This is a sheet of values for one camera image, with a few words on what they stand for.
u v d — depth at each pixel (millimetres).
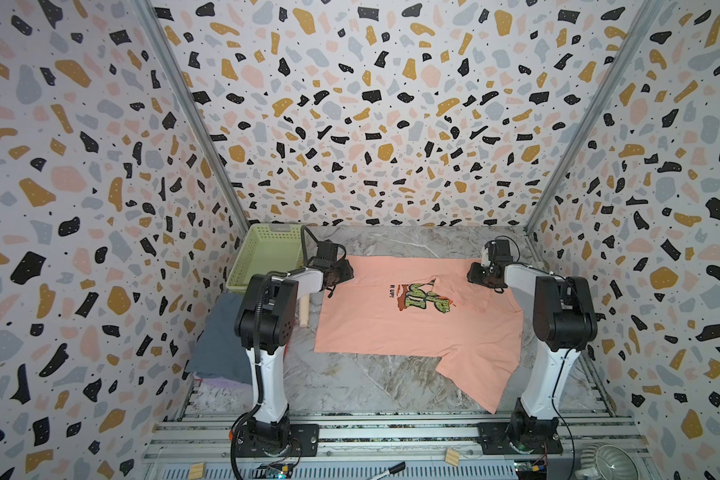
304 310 948
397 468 702
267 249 1158
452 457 715
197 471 687
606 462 715
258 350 562
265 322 542
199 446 743
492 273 810
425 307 997
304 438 734
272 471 702
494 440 738
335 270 922
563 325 557
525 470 715
